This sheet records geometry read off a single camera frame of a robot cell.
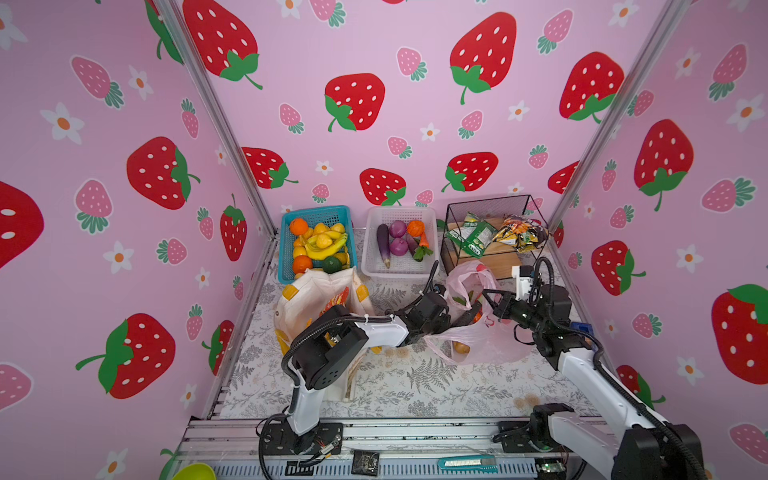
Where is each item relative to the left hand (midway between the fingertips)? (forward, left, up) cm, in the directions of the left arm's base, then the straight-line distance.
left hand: (452, 321), depth 91 cm
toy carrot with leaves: (+28, +8, +3) cm, 29 cm away
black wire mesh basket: (+28, -25, -4) cm, 37 cm away
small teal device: (-36, 0, -3) cm, 36 cm away
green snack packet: (+21, -7, +16) cm, 28 cm away
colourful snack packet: (+20, -21, +19) cm, 35 cm away
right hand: (+1, -7, +15) cm, 16 cm away
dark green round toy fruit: (+19, +40, +4) cm, 44 cm away
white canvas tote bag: (+2, +42, +12) cm, 44 cm away
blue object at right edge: (-2, -39, +2) cm, 39 cm away
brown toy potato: (-9, -2, 0) cm, 9 cm away
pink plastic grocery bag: (-10, -6, +11) cm, 16 cm away
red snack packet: (0, +33, +13) cm, 36 cm away
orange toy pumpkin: (+39, +10, +3) cm, 40 cm away
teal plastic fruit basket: (+43, +44, +5) cm, 62 cm away
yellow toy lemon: (+30, +44, +4) cm, 54 cm away
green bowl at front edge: (-38, +63, -1) cm, 74 cm away
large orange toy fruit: (+22, +51, +2) cm, 56 cm away
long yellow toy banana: (+26, +43, +2) cm, 50 cm away
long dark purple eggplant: (+36, +23, 0) cm, 42 cm away
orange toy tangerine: (+37, +55, +5) cm, 66 cm away
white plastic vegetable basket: (+31, +16, +3) cm, 35 cm away
